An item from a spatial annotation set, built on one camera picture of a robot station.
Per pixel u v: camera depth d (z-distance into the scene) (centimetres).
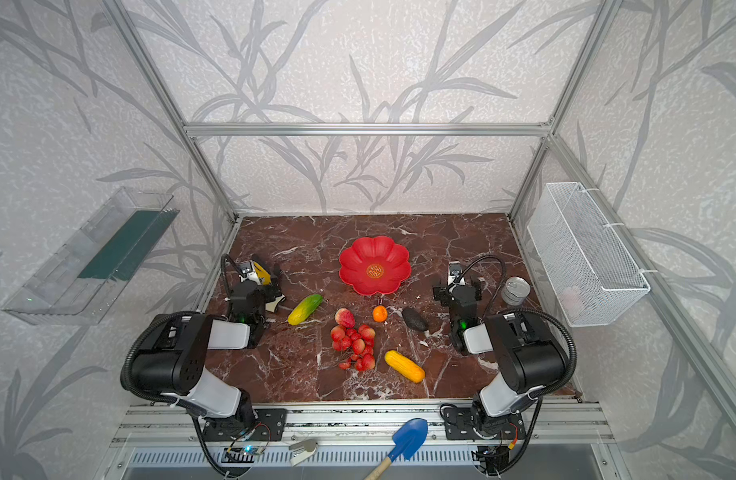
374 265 105
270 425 73
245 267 81
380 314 91
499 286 102
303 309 91
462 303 70
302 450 69
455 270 79
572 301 73
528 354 47
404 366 80
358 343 81
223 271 102
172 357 46
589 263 62
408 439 72
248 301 71
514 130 94
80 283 63
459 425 73
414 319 89
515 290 93
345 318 89
